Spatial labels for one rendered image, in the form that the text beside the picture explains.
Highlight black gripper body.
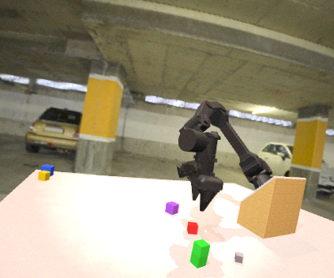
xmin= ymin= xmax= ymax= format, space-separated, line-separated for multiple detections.
xmin=190 ymin=152 xmax=224 ymax=191

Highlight blue cube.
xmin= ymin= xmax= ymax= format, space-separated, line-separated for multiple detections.
xmin=41 ymin=164 xmax=54 ymax=177

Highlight green block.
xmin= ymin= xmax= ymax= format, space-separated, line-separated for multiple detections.
xmin=192 ymin=239 xmax=210 ymax=258
xmin=190 ymin=251 xmax=208 ymax=269

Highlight purple cube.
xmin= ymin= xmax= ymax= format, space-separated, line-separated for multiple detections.
xmin=165 ymin=201 xmax=180 ymax=215

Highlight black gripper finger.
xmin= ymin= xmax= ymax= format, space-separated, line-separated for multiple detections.
xmin=196 ymin=186 xmax=220 ymax=212
xmin=187 ymin=177 xmax=200 ymax=201

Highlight red block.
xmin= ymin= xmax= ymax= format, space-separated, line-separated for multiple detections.
xmin=186 ymin=222 xmax=199 ymax=235

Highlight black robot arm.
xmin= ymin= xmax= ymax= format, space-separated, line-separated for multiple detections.
xmin=176 ymin=101 xmax=272 ymax=189

